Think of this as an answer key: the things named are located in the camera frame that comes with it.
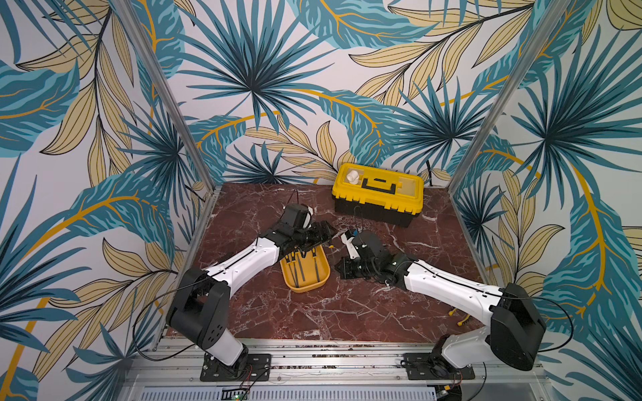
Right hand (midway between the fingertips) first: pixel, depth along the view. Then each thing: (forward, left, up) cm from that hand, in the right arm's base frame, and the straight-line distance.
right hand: (334, 266), depth 81 cm
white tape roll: (+32, -9, +9) cm, 35 cm away
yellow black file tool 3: (+10, +7, -12) cm, 17 cm away
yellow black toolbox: (+28, -19, +3) cm, 34 cm away
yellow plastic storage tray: (+4, +11, -12) cm, 17 cm away
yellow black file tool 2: (+6, +12, -12) cm, 17 cm away
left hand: (+9, +1, +3) cm, 9 cm away
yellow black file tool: (+9, +15, -11) cm, 21 cm away
